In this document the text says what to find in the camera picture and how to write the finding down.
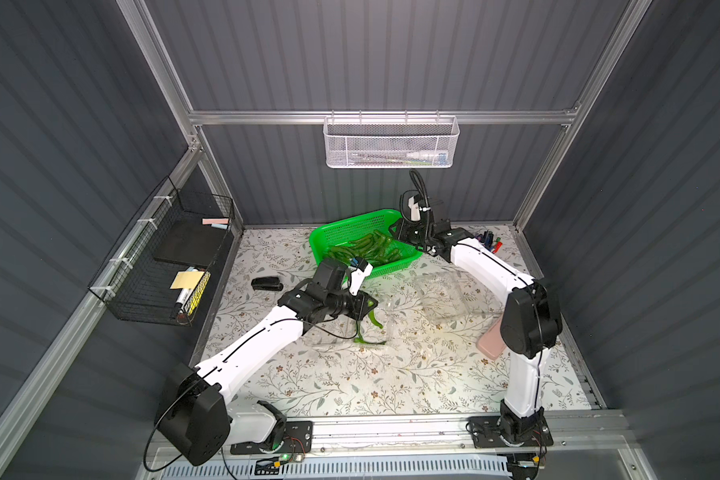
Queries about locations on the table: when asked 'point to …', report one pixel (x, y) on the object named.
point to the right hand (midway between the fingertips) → (395, 227)
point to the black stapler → (267, 283)
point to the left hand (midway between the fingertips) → (374, 303)
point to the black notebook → (194, 239)
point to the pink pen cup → (486, 239)
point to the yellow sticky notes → (186, 280)
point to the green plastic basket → (367, 236)
